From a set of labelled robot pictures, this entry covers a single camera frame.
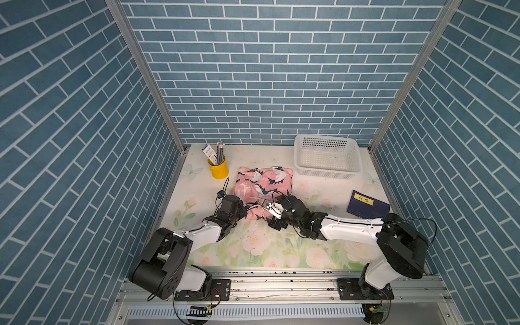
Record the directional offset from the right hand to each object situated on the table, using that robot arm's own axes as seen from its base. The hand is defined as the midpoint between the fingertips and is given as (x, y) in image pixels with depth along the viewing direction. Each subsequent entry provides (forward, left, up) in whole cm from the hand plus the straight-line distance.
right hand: (274, 207), depth 85 cm
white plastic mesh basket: (+40, -28, -9) cm, 50 cm away
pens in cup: (+27, +29, +8) cm, 40 cm away
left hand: (+2, +12, -6) cm, 14 cm away
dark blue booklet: (+10, -42, -9) cm, 44 cm away
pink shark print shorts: (+14, +10, -6) cm, 18 cm away
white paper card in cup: (+25, +33, +5) cm, 42 cm away
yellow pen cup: (+19, +30, -3) cm, 35 cm away
